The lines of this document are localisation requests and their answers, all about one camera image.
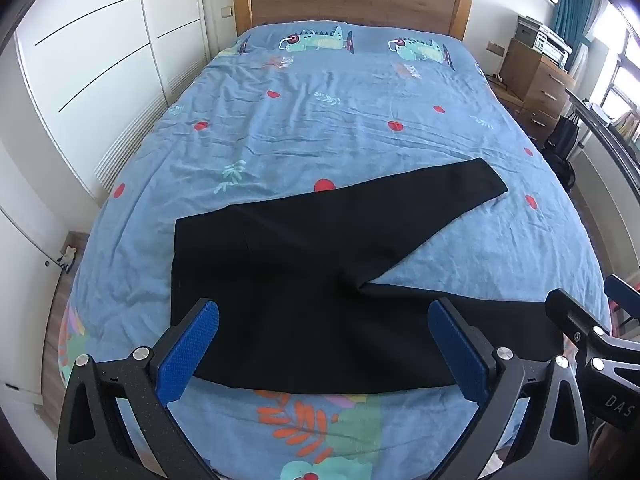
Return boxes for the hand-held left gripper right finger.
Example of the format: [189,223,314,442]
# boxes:
[428,298,590,480]

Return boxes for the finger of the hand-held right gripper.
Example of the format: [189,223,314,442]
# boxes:
[605,275,640,322]
[545,287,640,372]

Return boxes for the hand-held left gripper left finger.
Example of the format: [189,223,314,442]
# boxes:
[56,298,221,480]

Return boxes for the black pants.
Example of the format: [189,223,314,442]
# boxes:
[170,157,568,393]

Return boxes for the black bag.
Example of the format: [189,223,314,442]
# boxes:
[542,115,581,193]

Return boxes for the wooden dresser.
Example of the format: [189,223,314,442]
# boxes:
[500,37,576,136]

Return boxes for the bed with blue printed sheet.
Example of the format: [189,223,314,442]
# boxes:
[57,24,613,480]

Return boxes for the grey printer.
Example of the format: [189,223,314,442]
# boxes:
[515,15,573,68]

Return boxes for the white wardrobe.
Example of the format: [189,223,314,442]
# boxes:
[0,0,208,406]

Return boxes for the teal curtain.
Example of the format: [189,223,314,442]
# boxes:
[552,0,601,76]

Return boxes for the wooden headboard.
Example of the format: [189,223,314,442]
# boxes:
[231,0,473,41]

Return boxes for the grey metal rail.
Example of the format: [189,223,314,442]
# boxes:
[565,87,640,186]

